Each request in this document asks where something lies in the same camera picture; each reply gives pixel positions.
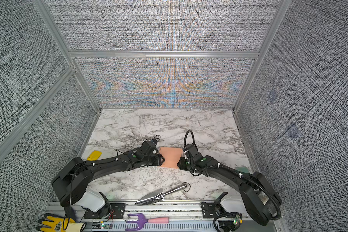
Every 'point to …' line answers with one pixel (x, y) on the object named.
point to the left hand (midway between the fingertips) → (165, 160)
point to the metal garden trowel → (154, 195)
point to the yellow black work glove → (55, 223)
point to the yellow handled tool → (94, 155)
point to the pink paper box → (171, 155)
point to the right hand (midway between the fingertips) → (177, 161)
